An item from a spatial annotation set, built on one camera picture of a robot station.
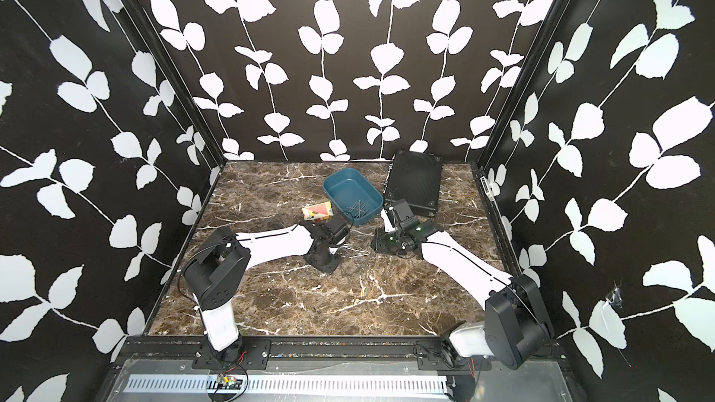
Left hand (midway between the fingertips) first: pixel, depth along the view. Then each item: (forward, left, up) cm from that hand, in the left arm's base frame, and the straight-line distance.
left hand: (329, 265), depth 92 cm
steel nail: (+22, -11, +1) cm, 24 cm away
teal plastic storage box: (+27, -10, +2) cm, 29 cm away
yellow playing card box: (+21, +4, +1) cm, 22 cm away
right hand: (+2, -14, +13) cm, 19 cm away
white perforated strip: (-33, +8, +1) cm, 34 cm away
